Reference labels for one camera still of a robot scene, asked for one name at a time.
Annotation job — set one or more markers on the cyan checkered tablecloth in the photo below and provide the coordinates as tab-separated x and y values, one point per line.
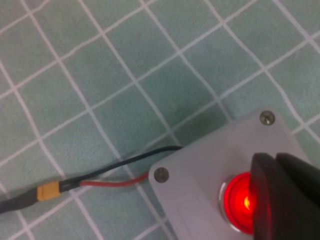
84	83

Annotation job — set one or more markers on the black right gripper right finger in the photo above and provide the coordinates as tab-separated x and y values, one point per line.
299	204

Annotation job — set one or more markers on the grey black button switch box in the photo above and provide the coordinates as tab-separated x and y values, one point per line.
189	183

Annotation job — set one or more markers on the black power cable yellow connector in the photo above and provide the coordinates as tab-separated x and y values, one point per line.
52	190

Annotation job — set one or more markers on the lit red indicator lamp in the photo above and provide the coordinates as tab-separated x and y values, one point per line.
236	203

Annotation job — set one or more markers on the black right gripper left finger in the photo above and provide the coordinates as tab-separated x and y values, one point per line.
264	185

